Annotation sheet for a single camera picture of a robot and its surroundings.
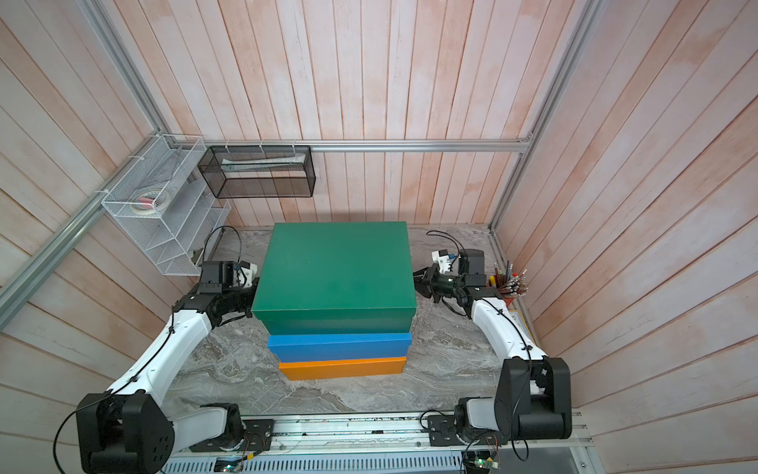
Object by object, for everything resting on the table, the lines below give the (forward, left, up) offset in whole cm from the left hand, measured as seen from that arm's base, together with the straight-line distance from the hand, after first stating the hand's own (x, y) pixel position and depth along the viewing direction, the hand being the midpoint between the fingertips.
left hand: (285, 296), depth 81 cm
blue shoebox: (-17, -18, +6) cm, 25 cm away
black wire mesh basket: (+35, +11, +17) cm, 40 cm away
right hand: (+4, -34, +4) cm, 34 cm away
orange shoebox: (-17, -8, -10) cm, 21 cm away
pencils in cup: (+3, -64, +2) cm, 64 cm away
